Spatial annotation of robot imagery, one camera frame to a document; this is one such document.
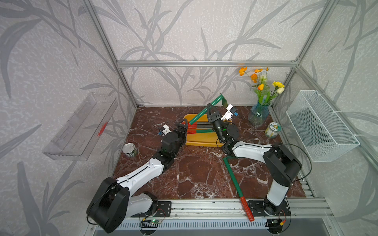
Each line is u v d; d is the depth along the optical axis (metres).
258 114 1.00
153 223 0.72
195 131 0.97
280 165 0.47
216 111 0.71
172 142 0.60
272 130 0.96
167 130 0.75
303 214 0.73
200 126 0.99
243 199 0.75
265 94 0.96
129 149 0.90
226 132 0.63
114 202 0.40
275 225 0.76
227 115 0.71
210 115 0.72
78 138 0.68
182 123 0.72
